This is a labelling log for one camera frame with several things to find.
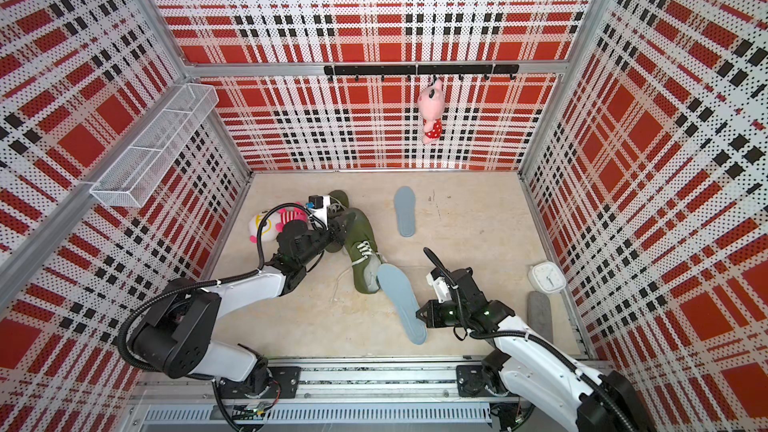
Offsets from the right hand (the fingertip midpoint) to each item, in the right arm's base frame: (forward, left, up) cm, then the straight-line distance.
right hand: (423, 314), depth 80 cm
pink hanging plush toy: (+54, -4, +30) cm, 62 cm away
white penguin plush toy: (+28, +50, +3) cm, 57 cm away
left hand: (+25, +19, +13) cm, 34 cm away
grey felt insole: (+1, -33, -3) cm, 33 cm away
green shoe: (+15, +16, +9) cm, 24 cm away
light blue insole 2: (+7, +6, +1) cm, 9 cm away
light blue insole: (+42, +5, -7) cm, 43 cm away
